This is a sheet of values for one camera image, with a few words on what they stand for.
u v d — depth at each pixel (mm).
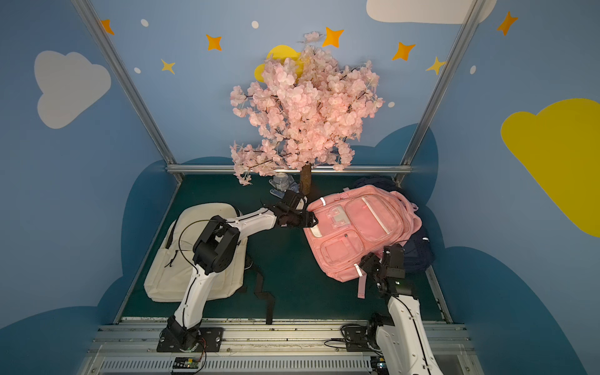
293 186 1170
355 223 934
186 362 718
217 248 584
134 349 751
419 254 902
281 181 1120
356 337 758
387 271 627
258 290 849
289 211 828
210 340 740
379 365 732
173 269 861
